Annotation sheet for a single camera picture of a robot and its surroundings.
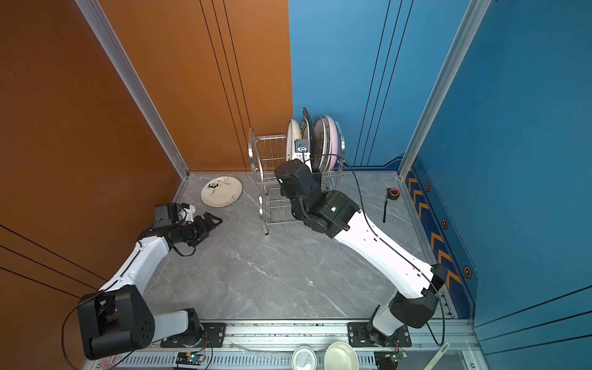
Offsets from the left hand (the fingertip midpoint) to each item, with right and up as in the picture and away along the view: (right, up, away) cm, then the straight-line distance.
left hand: (215, 224), depth 86 cm
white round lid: (+33, -35, -22) cm, 53 cm away
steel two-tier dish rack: (+19, +27, +3) cm, 33 cm away
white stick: (+74, -38, -17) cm, 85 cm away
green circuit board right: (+61, -38, -16) cm, 74 cm away
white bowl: (+45, -38, -16) cm, 61 cm away
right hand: (+30, +19, -22) cm, 42 cm away
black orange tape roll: (+76, +11, +23) cm, 80 cm away
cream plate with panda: (-7, +12, +27) cm, 30 cm away
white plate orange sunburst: (+28, +31, +1) cm, 42 cm away
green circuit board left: (-2, -40, -15) cm, 43 cm away
